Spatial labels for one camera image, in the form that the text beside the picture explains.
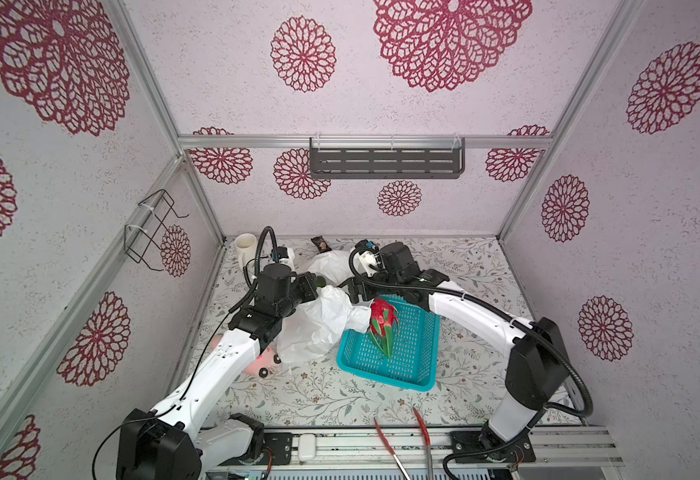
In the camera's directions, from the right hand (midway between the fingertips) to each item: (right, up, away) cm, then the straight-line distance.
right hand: (346, 280), depth 80 cm
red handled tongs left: (+10, -41, -3) cm, 43 cm away
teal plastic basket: (+21, -23, +10) cm, 32 cm away
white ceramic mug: (-36, +11, +27) cm, 46 cm away
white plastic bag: (-9, -13, -2) cm, 16 cm away
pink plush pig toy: (-22, -23, +2) cm, 32 cm away
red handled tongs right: (+20, -43, -7) cm, 48 cm away
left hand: (-8, 0, 0) cm, 8 cm away
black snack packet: (-10, +12, +36) cm, 40 cm away
